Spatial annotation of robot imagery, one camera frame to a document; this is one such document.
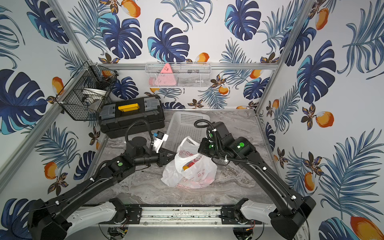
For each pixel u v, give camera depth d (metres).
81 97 0.82
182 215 0.76
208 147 0.59
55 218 0.40
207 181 0.79
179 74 0.94
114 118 0.92
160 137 0.64
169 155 0.69
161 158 0.62
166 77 0.90
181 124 1.10
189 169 0.67
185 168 0.66
